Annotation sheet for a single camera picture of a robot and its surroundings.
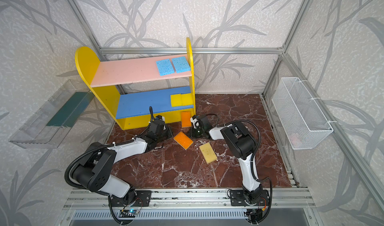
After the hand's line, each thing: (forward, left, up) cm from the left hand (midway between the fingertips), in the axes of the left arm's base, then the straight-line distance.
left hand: (176, 125), depth 93 cm
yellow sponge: (+15, -6, +8) cm, 18 cm away
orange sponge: (-7, -4, -6) cm, 10 cm away
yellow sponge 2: (+14, +1, +8) cm, 16 cm away
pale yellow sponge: (-15, -20, -6) cm, 26 cm away
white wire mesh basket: (-15, -58, +28) cm, 66 cm away
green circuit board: (-45, +18, -7) cm, 48 cm away
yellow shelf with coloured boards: (+39, +39, -9) cm, 56 cm away
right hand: (+1, -6, -6) cm, 9 cm away
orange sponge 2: (+11, -5, -6) cm, 13 cm away
